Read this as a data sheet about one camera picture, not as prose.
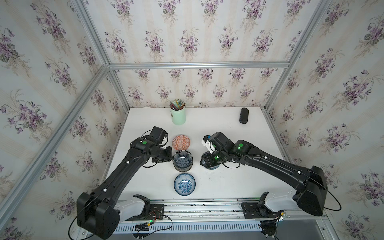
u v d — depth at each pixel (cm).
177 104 105
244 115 115
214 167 64
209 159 65
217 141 58
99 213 37
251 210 73
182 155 86
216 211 75
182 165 83
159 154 63
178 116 105
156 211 73
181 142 98
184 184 82
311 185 40
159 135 61
